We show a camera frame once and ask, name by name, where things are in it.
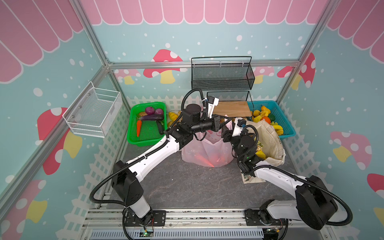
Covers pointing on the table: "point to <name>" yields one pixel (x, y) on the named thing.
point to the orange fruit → (266, 119)
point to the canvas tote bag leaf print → (272, 148)
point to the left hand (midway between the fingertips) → (230, 122)
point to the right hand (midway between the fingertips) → (226, 122)
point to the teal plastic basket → (281, 118)
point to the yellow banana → (279, 129)
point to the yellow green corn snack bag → (259, 146)
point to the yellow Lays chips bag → (261, 154)
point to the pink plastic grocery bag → (211, 151)
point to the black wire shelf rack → (232, 103)
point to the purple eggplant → (154, 117)
